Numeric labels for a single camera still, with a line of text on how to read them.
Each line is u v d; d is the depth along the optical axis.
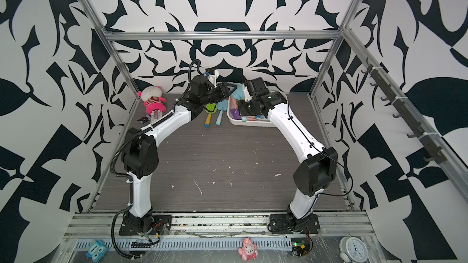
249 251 0.66
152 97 1.09
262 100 0.57
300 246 0.71
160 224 0.73
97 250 0.68
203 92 0.71
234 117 1.07
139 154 0.52
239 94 0.86
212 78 0.80
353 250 0.66
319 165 0.44
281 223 0.74
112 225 0.70
